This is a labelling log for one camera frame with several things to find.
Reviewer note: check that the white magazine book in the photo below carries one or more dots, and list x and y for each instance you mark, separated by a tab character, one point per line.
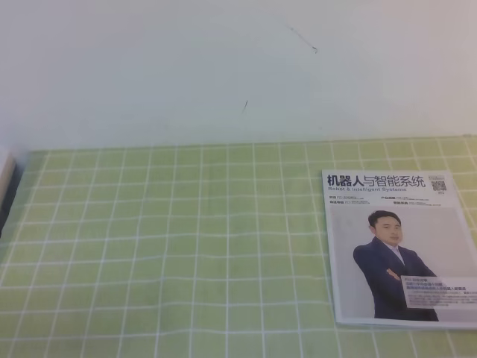
400	250

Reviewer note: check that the green checkered tablecloth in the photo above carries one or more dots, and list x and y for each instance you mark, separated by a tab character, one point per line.
198	251

